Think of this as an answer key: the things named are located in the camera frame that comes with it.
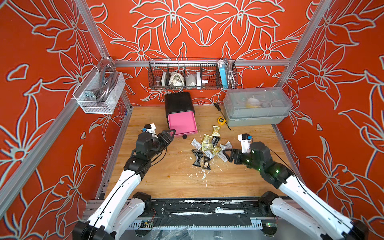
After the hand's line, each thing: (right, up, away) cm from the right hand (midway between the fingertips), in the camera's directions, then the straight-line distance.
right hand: (224, 152), depth 73 cm
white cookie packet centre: (-5, -5, +17) cm, 18 cm away
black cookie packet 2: (0, +2, +24) cm, 24 cm away
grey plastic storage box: (+27, +25, +24) cm, 44 cm away
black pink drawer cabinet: (-25, +26, +34) cm, 49 cm away
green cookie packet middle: (-6, +3, +25) cm, 26 cm away
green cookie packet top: (+1, +8, +27) cm, 29 cm away
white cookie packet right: (+7, -1, +21) cm, 23 cm away
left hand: (-25, +10, +1) cm, 27 cm away
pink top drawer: (-21, +14, +19) cm, 32 cm away
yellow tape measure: (+6, +15, +34) cm, 38 cm away
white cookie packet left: (-13, 0, +22) cm, 26 cm away
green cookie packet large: (-7, -1, +21) cm, 22 cm away
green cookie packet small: (0, -3, +19) cm, 19 cm away
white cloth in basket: (-26, +40, +16) cm, 51 cm away
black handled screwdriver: (+6, +26, +45) cm, 52 cm away
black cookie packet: (-12, -5, +17) cm, 21 cm away
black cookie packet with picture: (-7, -8, +14) cm, 18 cm away
